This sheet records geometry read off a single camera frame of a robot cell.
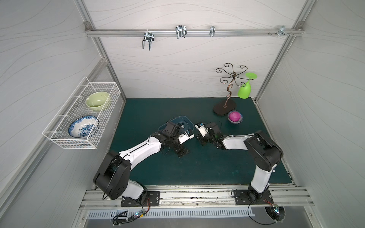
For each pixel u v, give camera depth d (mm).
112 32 767
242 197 734
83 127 640
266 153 502
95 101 718
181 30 757
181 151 748
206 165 875
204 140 860
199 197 749
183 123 1044
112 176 415
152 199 735
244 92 961
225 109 1112
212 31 793
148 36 783
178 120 1044
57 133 559
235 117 1014
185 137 745
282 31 767
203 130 862
